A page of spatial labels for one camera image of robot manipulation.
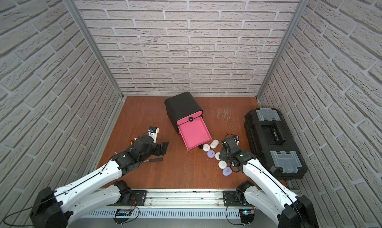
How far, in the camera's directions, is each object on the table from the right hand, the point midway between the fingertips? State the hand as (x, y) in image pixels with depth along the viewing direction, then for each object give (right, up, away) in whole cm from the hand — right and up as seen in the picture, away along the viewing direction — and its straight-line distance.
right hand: (227, 154), depth 84 cm
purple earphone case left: (-9, -1, +4) cm, 10 cm away
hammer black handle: (-43, -4, +2) cm, 43 cm away
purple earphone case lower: (-1, -9, -2) cm, 9 cm away
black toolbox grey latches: (+22, +8, -6) cm, 24 cm away
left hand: (-37, +9, -3) cm, 38 cm away
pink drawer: (-22, +21, +4) cm, 31 cm away
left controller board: (-55, -27, -12) cm, 62 cm away
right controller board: (+7, -26, -13) cm, 30 cm away
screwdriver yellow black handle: (-60, +5, +9) cm, 61 cm away
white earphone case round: (-12, +2, +6) cm, 14 cm away
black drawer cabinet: (-29, +28, +9) cm, 41 cm away
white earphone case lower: (-3, -6, 0) cm, 7 cm away
